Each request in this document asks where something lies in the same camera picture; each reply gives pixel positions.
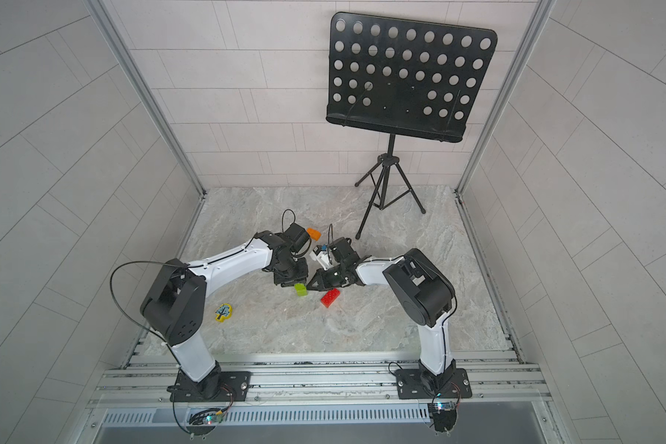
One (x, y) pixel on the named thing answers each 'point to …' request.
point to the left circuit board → (203, 422)
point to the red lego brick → (330, 297)
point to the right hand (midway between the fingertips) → (310, 287)
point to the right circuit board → (443, 414)
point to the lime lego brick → (301, 289)
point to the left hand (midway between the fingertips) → (310, 280)
